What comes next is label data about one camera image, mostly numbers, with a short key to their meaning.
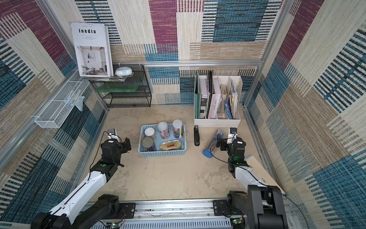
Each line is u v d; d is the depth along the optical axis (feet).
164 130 3.03
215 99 2.97
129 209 2.41
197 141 3.13
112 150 2.05
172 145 3.08
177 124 3.02
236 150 2.14
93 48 2.54
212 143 3.08
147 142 2.86
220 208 2.39
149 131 3.17
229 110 3.32
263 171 2.86
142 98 3.97
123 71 2.83
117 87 3.23
